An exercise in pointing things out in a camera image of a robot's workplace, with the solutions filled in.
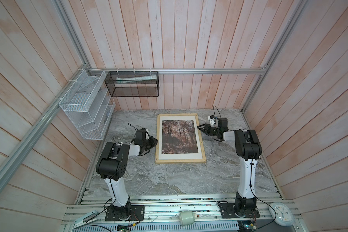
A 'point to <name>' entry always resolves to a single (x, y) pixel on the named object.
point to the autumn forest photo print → (179, 137)
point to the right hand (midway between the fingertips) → (198, 127)
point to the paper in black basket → (126, 79)
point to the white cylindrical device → (187, 218)
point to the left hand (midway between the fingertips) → (158, 142)
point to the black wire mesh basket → (133, 83)
